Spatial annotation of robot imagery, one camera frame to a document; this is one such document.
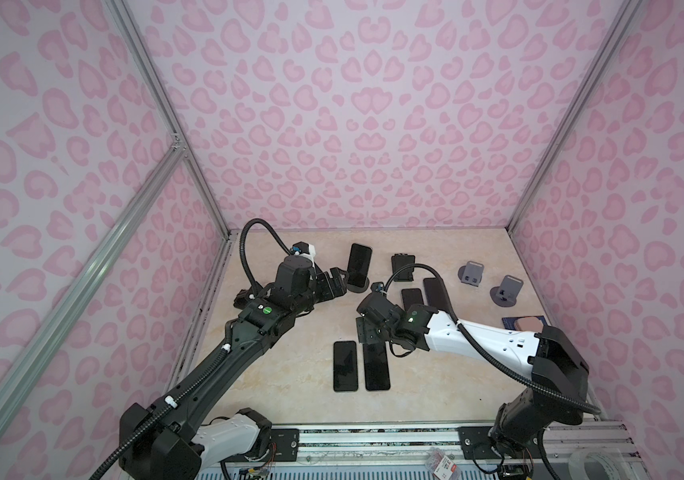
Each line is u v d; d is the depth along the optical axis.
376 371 0.84
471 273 1.04
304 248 0.69
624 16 0.70
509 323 0.93
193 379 0.43
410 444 0.75
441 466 0.69
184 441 0.38
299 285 0.57
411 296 1.00
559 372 0.42
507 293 0.96
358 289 1.01
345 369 0.84
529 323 0.92
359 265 1.00
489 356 0.45
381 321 0.62
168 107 0.84
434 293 1.00
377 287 0.73
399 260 1.09
